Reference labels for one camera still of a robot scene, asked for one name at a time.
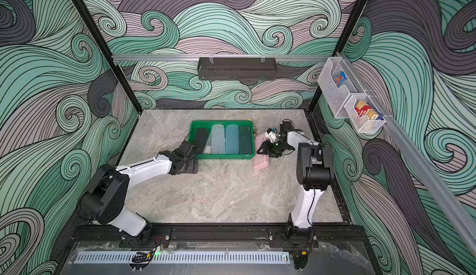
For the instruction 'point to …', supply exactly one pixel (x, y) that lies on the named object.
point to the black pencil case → (200, 139)
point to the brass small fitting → (255, 131)
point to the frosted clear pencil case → (216, 143)
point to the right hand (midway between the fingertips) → (264, 154)
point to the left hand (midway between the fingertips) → (187, 164)
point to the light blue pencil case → (232, 139)
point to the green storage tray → (201, 124)
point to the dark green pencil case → (245, 140)
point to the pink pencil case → (260, 161)
